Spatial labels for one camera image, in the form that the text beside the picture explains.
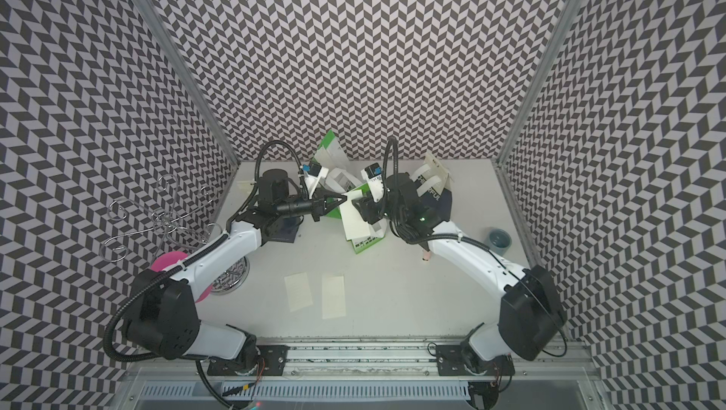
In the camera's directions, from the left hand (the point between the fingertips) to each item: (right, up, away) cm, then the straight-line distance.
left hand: (345, 201), depth 77 cm
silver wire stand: (-56, -8, +7) cm, 57 cm away
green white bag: (+9, -8, +2) cm, 12 cm away
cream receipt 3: (+3, -6, +1) cm, 7 cm away
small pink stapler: (+25, -18, +12) cm, 33 cm away
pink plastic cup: (-36, -12, -16) cm, 41 cm away
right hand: (+5, 0, +2) cm, 5 cm away
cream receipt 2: (-5, -29, +8) cm, 31 cm away
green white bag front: (-3, +9, +7) cm, 11 cm away
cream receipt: (-15, -29, +9) cm, 34 cm away
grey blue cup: (+49, -14, +14) cm, 52 cm away
